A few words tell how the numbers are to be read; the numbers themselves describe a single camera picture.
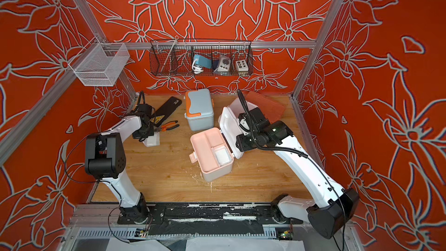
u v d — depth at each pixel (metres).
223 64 0.91
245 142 0.63
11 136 0.51
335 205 0.37
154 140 0.98
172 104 1.14
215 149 0.81
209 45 0.92
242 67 0.93
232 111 0.76
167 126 1.03
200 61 0.84
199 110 0.94
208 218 0.73
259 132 0.53
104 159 0.50
